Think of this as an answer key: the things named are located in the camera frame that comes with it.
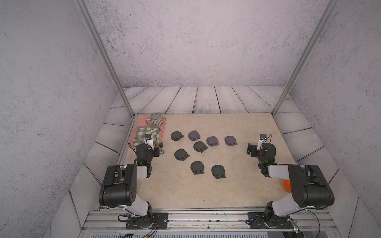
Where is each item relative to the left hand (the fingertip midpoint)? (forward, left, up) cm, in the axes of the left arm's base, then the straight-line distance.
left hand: (156, 141), depth 94 cm
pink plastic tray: (+26, +17, -9) cm, 32 cm away
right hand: (-2, -64, -1) cm, 64 cm away
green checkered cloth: (+8, +14, -7) cm, 18 cm away
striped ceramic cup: (+21, +4, -1) cm, 21 cm away
